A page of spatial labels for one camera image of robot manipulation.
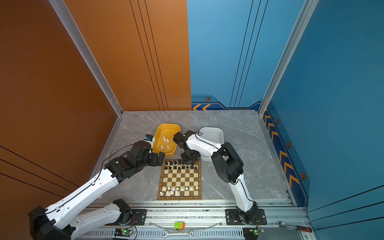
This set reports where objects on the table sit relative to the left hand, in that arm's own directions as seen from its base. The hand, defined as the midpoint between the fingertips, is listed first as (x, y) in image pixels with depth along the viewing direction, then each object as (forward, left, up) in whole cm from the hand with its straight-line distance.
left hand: (158, 152), depth 78 cm
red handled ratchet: (-30, -61, -14) cm, 70 cm away
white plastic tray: (+25, -33, -17) cm, 45 cm away
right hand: (+1, -17, -14) cm, 22 cm away
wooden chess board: (-10, -11, -16) cm, 22 cm away
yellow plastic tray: (+17, +2, -16) cm, 24 cm away
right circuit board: (-33, -48, -17) cm, 60 cm away
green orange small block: (-31, -13, -14) cm, 36 cm away
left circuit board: (-33, +14, -18) cm, 40 cm away
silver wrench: (-34, -7, -17) cm, 38 cm away
